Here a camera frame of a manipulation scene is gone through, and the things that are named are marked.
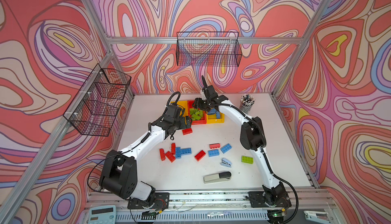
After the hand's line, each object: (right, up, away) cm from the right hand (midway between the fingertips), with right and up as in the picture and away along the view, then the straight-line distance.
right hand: (196, 108), depth 100 cm
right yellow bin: (+10, -7, +3) cm, 13 cm away
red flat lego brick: (+11, -23, -9) cm, 27 cm away
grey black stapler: (+11, -37, -22) cm, 44 cm away
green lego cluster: (0, -4, +4) cm, 6 cm away
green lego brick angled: (0, -7, +3) cm, 7 cm away
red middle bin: (+4, -8, +1) cm, 9 cm away
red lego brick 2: (+2, -28, -14) cm, 31 cm away
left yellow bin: (-9, +3, +5) cm, 11 cm away
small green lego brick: (+3, -4, +4) cm, 6 cm away
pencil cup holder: (+31, +3, -8) cm, 32 cm away
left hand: (-7, -7, -13) cm, 16 cm away
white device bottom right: (+55, -50, -33) cm, 81 cm away
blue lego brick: (+10, -27, -12) cm, 31 cm away
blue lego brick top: (+11, -4, -22) cm, 25 cm away
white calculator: (-44, -49, -31) cm, 73 cm away
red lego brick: (-7, -16, -2) cm, 17 cm away
